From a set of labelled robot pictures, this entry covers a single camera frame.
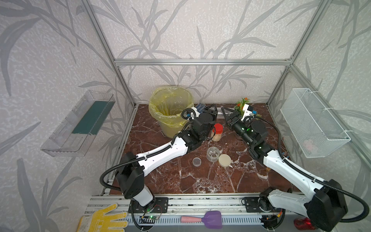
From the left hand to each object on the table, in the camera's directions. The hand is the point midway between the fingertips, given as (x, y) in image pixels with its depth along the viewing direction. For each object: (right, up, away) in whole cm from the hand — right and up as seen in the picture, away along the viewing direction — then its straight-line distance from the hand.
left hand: (219, 107), depth 71 cm
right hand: (+1, -2, -2) cm, 3 cm away
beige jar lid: (+7, -32, +19) cm, 38 cm away
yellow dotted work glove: (-58, -56, -2) cm, 80 cm away
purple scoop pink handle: (-4, -55, -1) cm, 55 cm away
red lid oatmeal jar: (+3, -14, +22) cm, 26 cm away
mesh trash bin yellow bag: (-32, +3, +28) cm, 43 cm away
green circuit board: (-33, -55, 0) cm, 64 cm away
